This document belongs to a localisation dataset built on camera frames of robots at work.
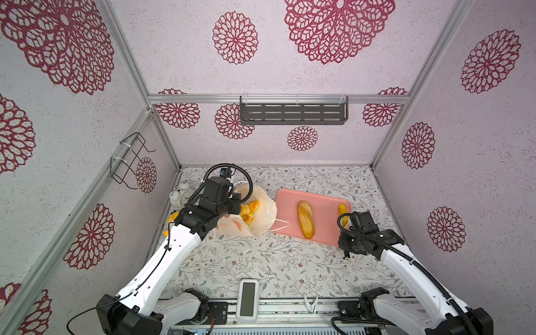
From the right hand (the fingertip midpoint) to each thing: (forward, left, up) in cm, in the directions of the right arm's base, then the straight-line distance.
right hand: (341, 239), depth 82 cm
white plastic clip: (-23, +13, -8) cm, 27 cm away
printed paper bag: (+9, +31, 0) cm, 32 cm away
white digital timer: (-24, +35, -4) cm, 43 cm away
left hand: (+7, +41, +16) cm, 44 cm away
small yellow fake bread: (+15, -4, -2) cm, 16 cm away
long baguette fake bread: (+11, +12, -5) cm, 17 cm away
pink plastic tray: (+19, +2, -8) cm, 20 cm away
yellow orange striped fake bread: (+10, +38, +3) cm, 39 cm away
